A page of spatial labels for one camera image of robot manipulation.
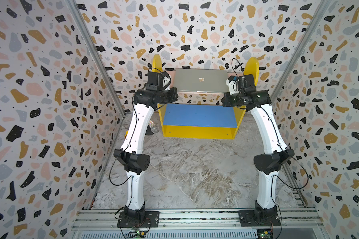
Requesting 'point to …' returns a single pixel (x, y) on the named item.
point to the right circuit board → (265, 233)
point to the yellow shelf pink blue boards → (203, 121)
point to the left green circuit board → (135, 234)
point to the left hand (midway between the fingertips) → (180, 93)
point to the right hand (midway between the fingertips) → (222, 99)
